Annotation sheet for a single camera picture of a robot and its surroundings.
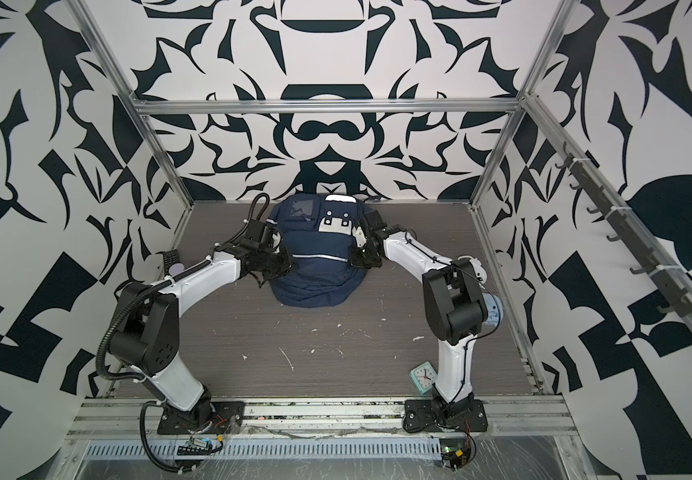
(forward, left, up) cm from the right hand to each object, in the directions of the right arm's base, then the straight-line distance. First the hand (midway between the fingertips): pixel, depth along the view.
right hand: (352, 259), depth 94 cm
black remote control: (+5, +61, -4) cm, 62 cm away
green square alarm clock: (-32, -18, -7) cm, 38 cm away
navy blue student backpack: (+12, +11, +1) cm, 16 cm away
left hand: (-2, +15, +3) cm, 16 cm away
